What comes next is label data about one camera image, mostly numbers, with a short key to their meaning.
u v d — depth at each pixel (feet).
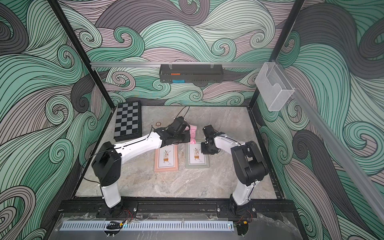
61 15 2.41
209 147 2.59
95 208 2.34
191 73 3.14
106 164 1.52
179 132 2.22
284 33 2.61
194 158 2.96
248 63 3.12
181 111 3.88
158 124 3.61
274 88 2.34
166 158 2.97
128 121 3.50
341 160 1.62
